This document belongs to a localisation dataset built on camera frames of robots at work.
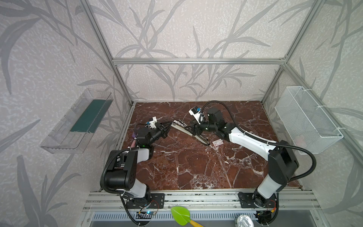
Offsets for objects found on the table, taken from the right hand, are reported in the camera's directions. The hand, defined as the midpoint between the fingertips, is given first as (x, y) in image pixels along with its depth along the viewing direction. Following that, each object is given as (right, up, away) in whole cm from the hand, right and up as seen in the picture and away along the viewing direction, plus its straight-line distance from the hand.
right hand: (188, 120), depth 81 cm
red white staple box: (+20, -16, +14) cm, 29 cm away
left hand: (-8, 0, +1) cm, 8 cm away
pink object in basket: (+59, -11, -8) cm, 61 cm away
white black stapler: (-5, -3, +2) cm, 6 cm away
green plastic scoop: (-3, -47, -11) cm, 49 cm away
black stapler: (+8, -12, +4) cm, 15 cm away
